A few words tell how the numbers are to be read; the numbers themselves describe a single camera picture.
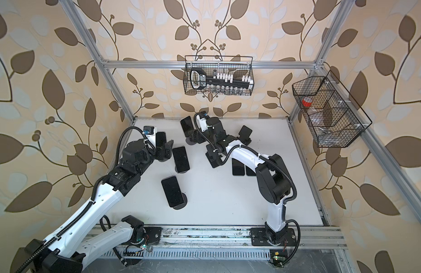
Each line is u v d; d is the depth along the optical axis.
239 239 0.75
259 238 0.73
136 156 0.53
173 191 0.77
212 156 0.93
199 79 0.85
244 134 1.01
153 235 0.74
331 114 0.77
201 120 0.76
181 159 0.93
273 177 0.50
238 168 0.95
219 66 0.91
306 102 0.87
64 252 0.39
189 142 1.10
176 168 0.91
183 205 0.79
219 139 0.69
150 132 0.62
